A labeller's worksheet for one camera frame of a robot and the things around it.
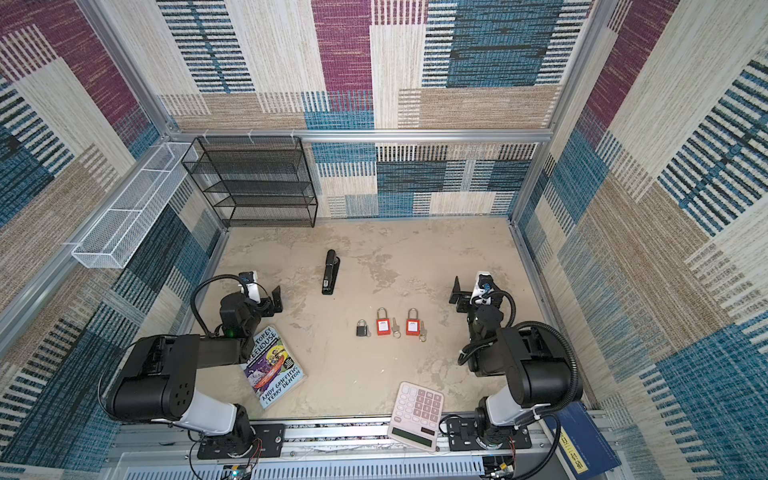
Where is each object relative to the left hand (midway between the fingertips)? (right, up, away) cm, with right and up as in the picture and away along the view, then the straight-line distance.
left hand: (263, 284), depth 92 cm
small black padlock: (+30, -14, 0) cm, 33 cm away
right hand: (+63, +1, -3) cm, 63 cm away
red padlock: (+37, -12, -1) cm, 38 cm away
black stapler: (+19, +4, +10) cm, 22 cm away
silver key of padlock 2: (+49, -14, -1) cm, 51 cm away
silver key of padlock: (+40, -14, -1) cm, 42 cm away
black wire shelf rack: (-11, +35, +18) cm, 41 cm away
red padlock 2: (+46, -13, -1) cm, 47 cm away
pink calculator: (+45, -31, -17) cm, 57 cm away
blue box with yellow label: (+85, -37, -21) cm, 95 cm away
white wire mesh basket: (-27, +13, -21) cm, 36 cm away
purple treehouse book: (+6, -22, -9) cm, 25 cm away
